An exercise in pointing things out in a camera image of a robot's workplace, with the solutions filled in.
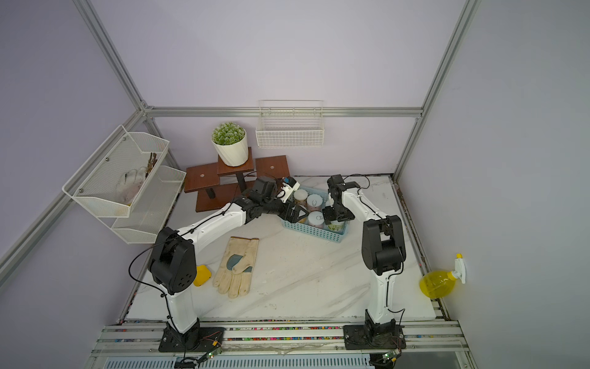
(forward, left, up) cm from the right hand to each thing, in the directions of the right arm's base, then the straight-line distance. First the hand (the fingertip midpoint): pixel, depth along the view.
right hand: (339, 221), depth 96 cm
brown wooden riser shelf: (+14, +52, +10) cm, 55 cm away
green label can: (-3, +2, +2) cm, 4 cm away
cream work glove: (-20, +42, -4) cm, 47 cm away
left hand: (-2, +17, +12) cm, 21 cm away
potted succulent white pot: (+17, +42, +29) cm, 54 cm away
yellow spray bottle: (-25, -36, -7) cm, 44 cm away
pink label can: (+2, +10, 0) cm, 10 cm away
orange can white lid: (+11, +10, 0) cm, 15 cm away
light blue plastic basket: (-2, +16, 0) cm, 16 cm away
